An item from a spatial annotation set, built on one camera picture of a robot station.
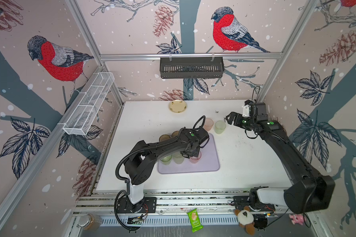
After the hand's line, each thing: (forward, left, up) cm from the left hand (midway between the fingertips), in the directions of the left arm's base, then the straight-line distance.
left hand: (194, 151), depth 85 cm
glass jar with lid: (-34, +47, +2) cm, 58 cm away
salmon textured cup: (+21, -11, -2) cm, 24 cm away
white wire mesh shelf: (+11, +58, +23) cm, 63 cm away
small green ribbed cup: (-2, +17, -7) cm, 18 cm away
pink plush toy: (-32, -47, -4) cm, 57 cm away
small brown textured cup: (+9, +19, +1) cm, 21 cm away
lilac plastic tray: (-4, -9, -6) cm, 11 cm away
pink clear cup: (-2, 0, -6) cm, 6 cm away
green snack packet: (-33, +1, -5) cm, 33 cm away
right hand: (+14, -22, +16) cm, 30 cm away
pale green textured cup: (+21, -19, -4) cm, 28 cm away
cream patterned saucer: (+44, +11, -7) cm, 46 cm away
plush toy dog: (-32, -23, -4) cm, 40 cm away
